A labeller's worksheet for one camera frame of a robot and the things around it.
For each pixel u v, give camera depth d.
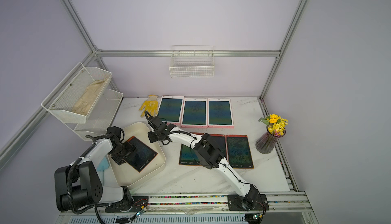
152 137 0.84
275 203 0.75
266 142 0.83
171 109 1.15
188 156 0.91
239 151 0.92
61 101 0.69
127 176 0.82
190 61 1.05
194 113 1.11
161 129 0.75
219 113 1.12
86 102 0.78
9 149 0.50
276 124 0.74
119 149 0.73
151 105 1.15
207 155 0.59
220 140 0.96
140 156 0.88
